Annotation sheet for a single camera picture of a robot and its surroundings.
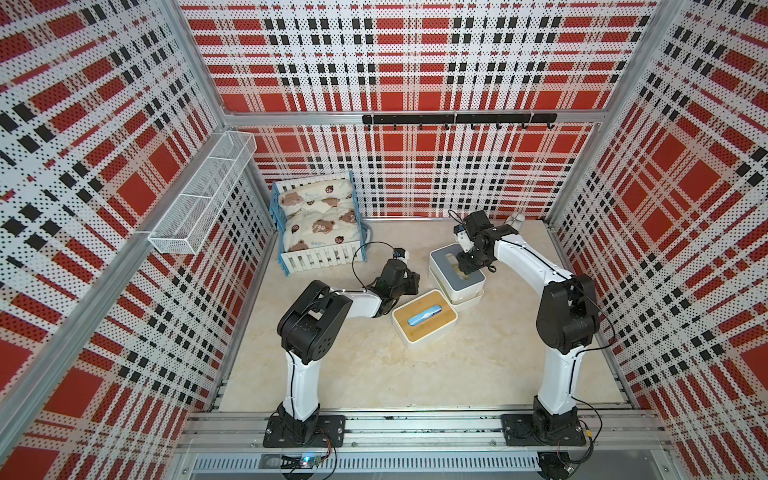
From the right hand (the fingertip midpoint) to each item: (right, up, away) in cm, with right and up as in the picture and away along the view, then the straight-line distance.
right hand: (473, 261), depth 94 cm
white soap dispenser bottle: (+18, +13, +10) cm, 25 cm away
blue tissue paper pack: (-16, -16, -4) cm, 23 cm away
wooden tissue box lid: (-20, -14, -4) cm, 24 cm away
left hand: (-17, -5, +4) cm, 18 cm away
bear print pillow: (-55, +16, +17) cm, 60 cm away
